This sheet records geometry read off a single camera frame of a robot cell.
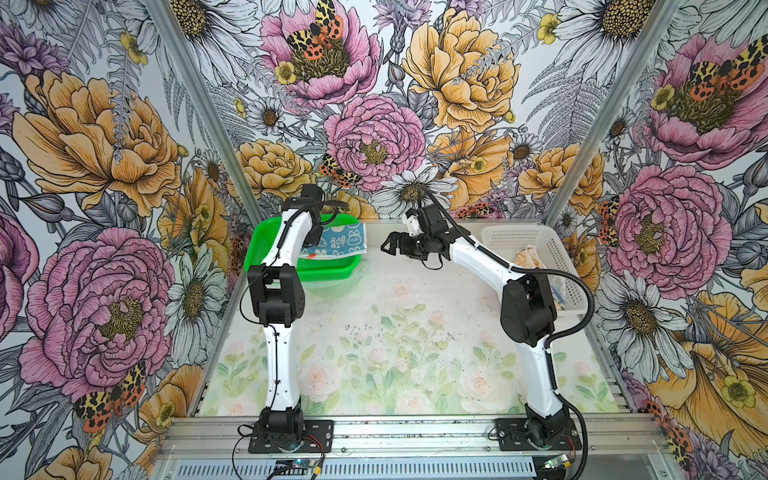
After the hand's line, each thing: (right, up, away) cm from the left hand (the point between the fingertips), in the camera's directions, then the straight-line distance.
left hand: (299, 244), depth 97 cm
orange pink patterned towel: (+79, -4, +11) cm, 79 cm away
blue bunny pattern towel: (+11, +2, +5) cm, 12 cm away
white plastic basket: (+70, +3, +11) cm, 71 cm away
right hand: (+31, -4, -4) cm, 31 cm away
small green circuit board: (+69, -51, -26) cm, 90 cm away
